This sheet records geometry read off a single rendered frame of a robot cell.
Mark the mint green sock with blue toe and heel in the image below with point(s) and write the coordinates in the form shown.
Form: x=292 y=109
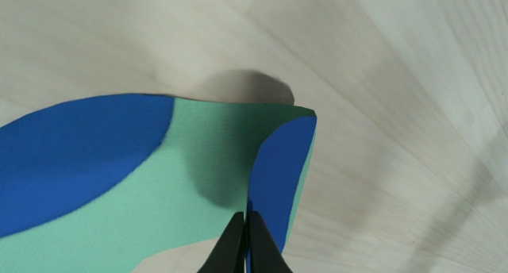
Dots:
x=96 y=185

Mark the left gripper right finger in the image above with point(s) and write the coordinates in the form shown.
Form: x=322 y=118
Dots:
x=265 y=256

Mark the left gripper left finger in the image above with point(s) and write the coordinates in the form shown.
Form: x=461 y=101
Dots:
x=227 y=255

